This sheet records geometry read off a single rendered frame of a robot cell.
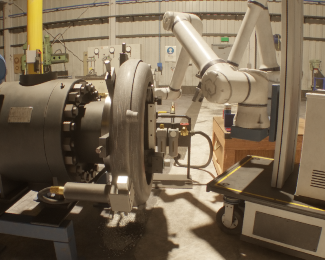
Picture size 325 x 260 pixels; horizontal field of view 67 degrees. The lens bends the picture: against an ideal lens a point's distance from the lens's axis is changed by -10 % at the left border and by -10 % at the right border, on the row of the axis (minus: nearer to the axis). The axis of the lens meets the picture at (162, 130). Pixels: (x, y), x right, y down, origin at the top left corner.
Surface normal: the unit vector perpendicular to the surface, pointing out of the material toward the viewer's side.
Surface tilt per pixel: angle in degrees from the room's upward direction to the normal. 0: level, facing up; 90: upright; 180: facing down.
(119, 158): 93
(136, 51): 90
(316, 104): 90
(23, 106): 53
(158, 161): 92
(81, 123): 63
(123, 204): 112
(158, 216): 0
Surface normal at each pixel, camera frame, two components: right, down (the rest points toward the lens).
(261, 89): 0.42, 0.20
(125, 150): -0.05, 0.15
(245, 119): -0.56, -0.21
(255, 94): 0.34, 0.56
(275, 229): -0.61, 0.16
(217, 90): -0.81, 0.19
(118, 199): -0.06, 0.56
